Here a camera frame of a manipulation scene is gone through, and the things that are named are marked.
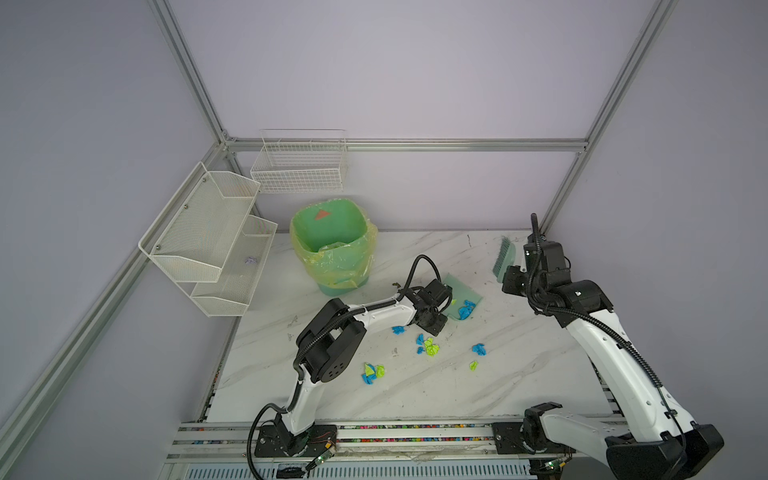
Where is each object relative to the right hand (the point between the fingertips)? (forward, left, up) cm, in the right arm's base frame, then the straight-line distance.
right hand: (509, 272), depth 75 cm
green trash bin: (+10, +52, -23) cm, 58 cm away
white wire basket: (+39, +62, +9) cm, 74 cm away
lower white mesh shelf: (+8, +79, -13) cm, 80 cm away
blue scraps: (+2, +7, -23) cm, 24 cm away
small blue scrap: (-4, +29, -25) cm, 38 cm away
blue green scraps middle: (-8, +20, -26) cm, 34 cm away
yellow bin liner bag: (+10, +46, +2) cm, 47 cm away
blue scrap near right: (-10, +4, -25) cm, 28 cm away
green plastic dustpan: (+13, +6, -29) cm, 32 cm away
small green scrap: (-15, +7, -26) cm, 31 cm away
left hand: (-2, +18, -23) cm, 29 cm away
